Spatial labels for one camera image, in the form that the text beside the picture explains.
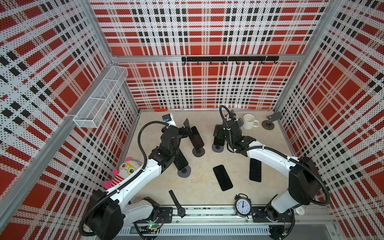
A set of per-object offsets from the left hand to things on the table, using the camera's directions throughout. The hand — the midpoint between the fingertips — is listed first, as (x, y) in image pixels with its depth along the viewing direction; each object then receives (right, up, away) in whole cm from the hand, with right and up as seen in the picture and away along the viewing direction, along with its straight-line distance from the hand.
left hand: (180, 123), depth 77 cm
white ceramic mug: (+45, +2, +28) cm, 53 cm away
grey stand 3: (+22, -17, +21) cm, 35 cm away
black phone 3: (+8, -9, +14) cm, 18 cm away
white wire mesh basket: (-57, +7, +14) cm, 59 cm away
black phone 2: (-1, -22, +6) cm, 23 cm away
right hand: (+23, -3, +9) cm, 25 cm away
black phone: (+43, -28, +11) cm, 53 cm away
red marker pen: (-24, +12, +49) cm, 56 cm away
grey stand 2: (+9, -19, +19) cm, 29 cm away
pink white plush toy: (-32, -25, +5) cm, 41 cm away
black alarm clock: (+32, -42, -2) cm, 53 cm away
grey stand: (+1, -29, +11) cm, 31 cm away
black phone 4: (+24, -32, +10) cm, 41 cm away
